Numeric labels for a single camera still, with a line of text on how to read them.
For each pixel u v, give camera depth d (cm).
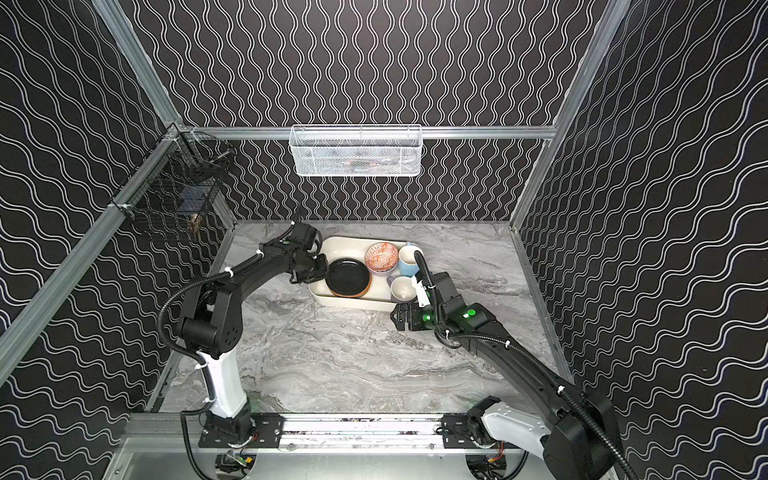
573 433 38
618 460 35
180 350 51
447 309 60
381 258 104
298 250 73
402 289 99
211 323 52
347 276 100
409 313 70
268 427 75
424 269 60
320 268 88
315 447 74
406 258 100
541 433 48
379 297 99
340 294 97
